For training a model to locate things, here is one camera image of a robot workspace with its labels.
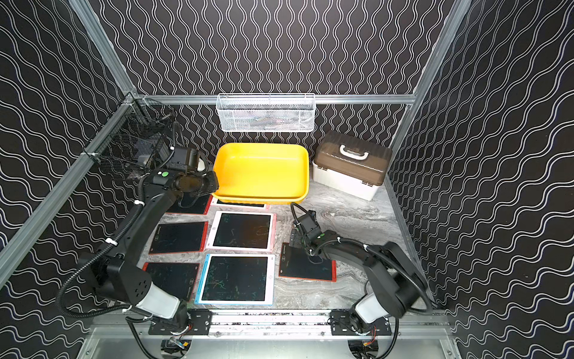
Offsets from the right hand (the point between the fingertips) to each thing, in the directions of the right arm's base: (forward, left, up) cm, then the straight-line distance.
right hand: (300, 237), depth 92 cm
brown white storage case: (+26, -21, +17) cm, 38 cm away
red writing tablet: (0, +49, -1) cm, 49 cm away
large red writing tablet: (-16, +47, -4) cm, 50 cm away
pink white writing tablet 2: (+3, +24, -1) cm, 24 cm away
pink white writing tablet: (+18, +39, -3) cm, 43 cm away
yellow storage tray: (+18, +15, +20) cm, 31 cm away
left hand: (+9, +30, +25) cm, 40 cm away
